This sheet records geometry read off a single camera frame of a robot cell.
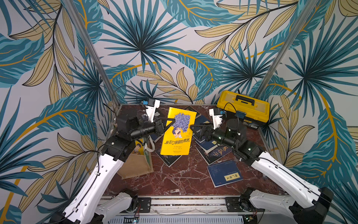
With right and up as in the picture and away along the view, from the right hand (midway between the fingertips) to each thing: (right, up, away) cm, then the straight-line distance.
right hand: (195, 125), depth 66 cm
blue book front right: (+19, -29, +17) cm, 39 cm away
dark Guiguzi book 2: (+14, -21, +24) cm, 35 cm away
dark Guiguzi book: (-15, -22, +22) cm, 35 cm away
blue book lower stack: (+10, -15, +24) cm, 30 cm away
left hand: (-10, +1, -7) cm, 12 cm away
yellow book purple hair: (-8, -6, -4) cm, 11 cm away
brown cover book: (+2, +12, +51) cm, 52 cm away
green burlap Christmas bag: (-31, -22, +12) cm, 40 cm away
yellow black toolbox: (+42, +8, +29) cm, 52 cm away
